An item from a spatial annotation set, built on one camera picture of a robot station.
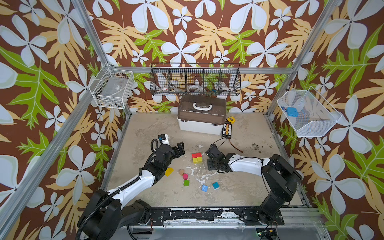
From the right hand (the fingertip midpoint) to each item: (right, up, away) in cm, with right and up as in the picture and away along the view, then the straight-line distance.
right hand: (209, 163), depth 93 cm
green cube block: (-14, -10, -7) cm, 18 cm away
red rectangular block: (-8, +5, +2) cm, 10 cm away
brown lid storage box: (-5, +31, 0) cm, 32 cm away
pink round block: (-15, -6, -6) cm, 17 cm away
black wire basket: (-7, +55, +6) cm, 56 cm away
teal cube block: (+3, -11, -8) cm, 14 cm away
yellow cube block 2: (-9, +2, -2) cm, 9 cm away
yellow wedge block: (-25, -4, -4) cm, 25 cm away
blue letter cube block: (-4, -11, -10) cm, 16 cm away
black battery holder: (+15, +21, +15) cm, 30 cm away
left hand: (-20, +14, -9) cm, 26 cm away
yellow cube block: (-6, +3, -2) cm, 7 cm away
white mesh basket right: (+55, +28, -14) cm, 64 cm away
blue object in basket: (+48, +32, -7) cm, 58 cm away
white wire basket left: (-58, +46, -7) cm, 74 cm away
